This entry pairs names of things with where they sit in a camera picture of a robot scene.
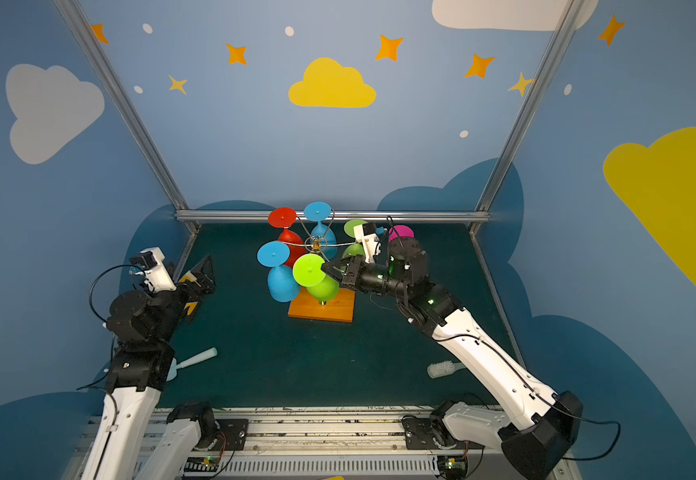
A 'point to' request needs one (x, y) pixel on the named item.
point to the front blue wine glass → (281, 282)
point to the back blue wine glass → (320, 211)
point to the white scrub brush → (440, 369)
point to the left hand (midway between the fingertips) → (187, 259)
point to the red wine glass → (285, 217)
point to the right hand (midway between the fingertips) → (323, 266)
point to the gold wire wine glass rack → (317, 243)
